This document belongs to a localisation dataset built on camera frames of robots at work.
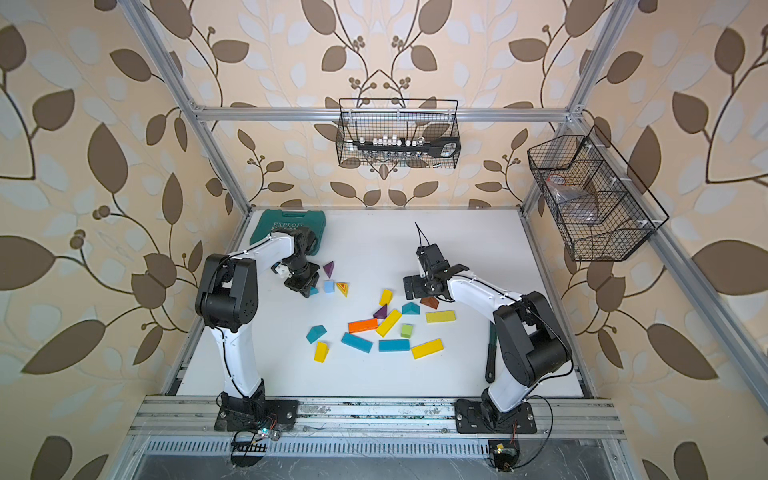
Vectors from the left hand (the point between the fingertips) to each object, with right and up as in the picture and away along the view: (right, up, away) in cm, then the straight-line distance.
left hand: (317, 284), depth 97 cm
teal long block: (+14, -15, -10) cm, 23 cm away
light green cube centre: (+29, -13, -8) cm, 32 cm away
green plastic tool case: (-15, +23, +16) cm, 31 cm away
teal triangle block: (-1, -2, -3) cm, 3 cm away
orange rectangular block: (+15, -11, -7) cm, 20 cm away
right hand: (+34, 0, -3) cm, 34 cm away
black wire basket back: (+31, +50, +2) cm, 59 cm away
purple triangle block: (+3, +5, +5) cm, 8 cm away
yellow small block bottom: (+4, -17, -12) cm, 22 cm away
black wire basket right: (+77, +21, -23) cm, 83 cm away
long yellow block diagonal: (+24, -11, -7) cm, 27 cm away
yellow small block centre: (+23, -4, -1) cm, 23 cm away
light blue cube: (+3, -1, +3) cm, 5 cm away
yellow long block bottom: (+35, -17, -11) cm, 40 cm away
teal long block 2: (+23, -16, -11) cm, 30 cm away
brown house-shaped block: (+37, -5, -3) cm, 37 cm away
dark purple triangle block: (+21, -8, -5) cm, 23 cm away
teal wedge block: (+2, -13, -10) cm, 16 cm away
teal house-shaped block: (+30, -6, -5) cm, 32 cm away
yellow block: (+40, -9, -5) cm, 41 cm away
